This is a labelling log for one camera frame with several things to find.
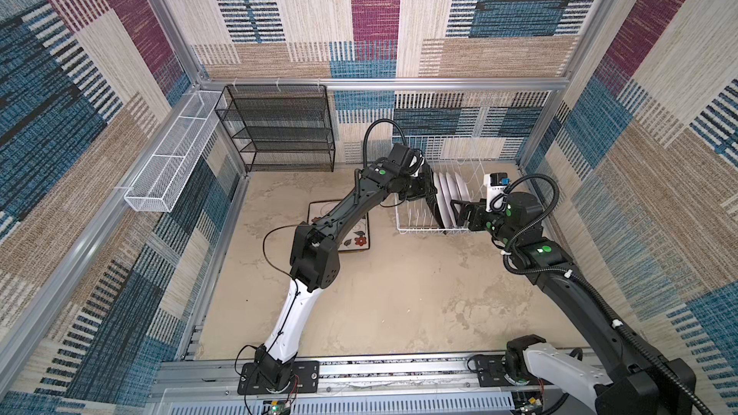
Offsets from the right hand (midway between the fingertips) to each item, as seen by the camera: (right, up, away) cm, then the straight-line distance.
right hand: (469, 205), depth 79 cm
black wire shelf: (-61, +28, +31) cm, 74 cm away
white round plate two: (-2, +3, +10) cm, 11 cm away
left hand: (-7, +4, +9) cm, 12 cm away
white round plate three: (+3, +5, +14) cm, 16 cm away
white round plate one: (-5, 0, +10) cm, 11 cm away
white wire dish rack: (+4, +20, +44) cm, 48 cm away
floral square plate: (-31, -10, +18) cm, 38 cm away
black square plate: (-8, +1, +9) cm, 12 cm away
